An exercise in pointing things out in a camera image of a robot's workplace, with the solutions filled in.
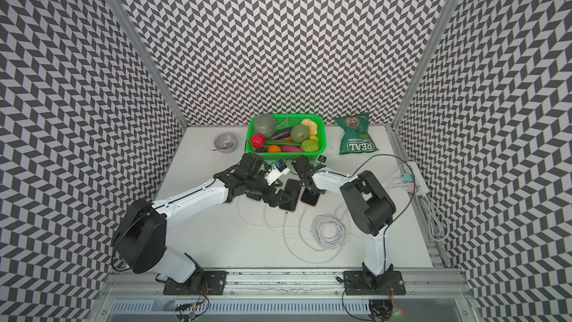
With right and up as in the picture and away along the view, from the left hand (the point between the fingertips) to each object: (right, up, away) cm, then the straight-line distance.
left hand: (284, 192), depth 82 cm
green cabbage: (+11, +18, +17) cm, 27 cm away
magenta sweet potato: (+2, +16, +20) cm, 26 cm away
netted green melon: (-11, +28, +21) cm, 37 cm away
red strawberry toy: (-13, +20, +18) cm, 30 cm away
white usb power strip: (+58, 0, +12) cm, 59 cm away
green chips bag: (+33, +20, +23) cm, 45 cm away
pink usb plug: (+53, 0, +12) cm, 55 cm away
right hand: (+12, 0, +15) cm, 20 cm away
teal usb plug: (+54, +3, +14) cm, 56 cm away
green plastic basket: (+15, +30, +30) cm, 45 cm away
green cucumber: (-3, +19, +24) cm, 31 cm away
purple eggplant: (-2, +23, +26) cm, 35 cm away
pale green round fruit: (+6, +24, +23) cm, 34 cm away
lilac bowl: (-30, +19, +26) cm, 44 cm away
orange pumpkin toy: (-6, +16, +20) cm, 26 cm away
